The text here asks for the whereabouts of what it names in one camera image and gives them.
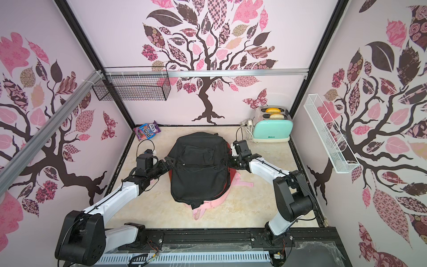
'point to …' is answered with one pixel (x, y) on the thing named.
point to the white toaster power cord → (250, 135)
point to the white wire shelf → (337, 149)
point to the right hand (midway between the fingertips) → (224, 163)
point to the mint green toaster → (274, 124)
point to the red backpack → (232, 172)
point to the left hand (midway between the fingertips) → (170, 166)
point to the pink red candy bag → (140, 134)
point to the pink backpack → (198, 212)
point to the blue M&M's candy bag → (145, 127)
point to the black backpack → (202, 170)
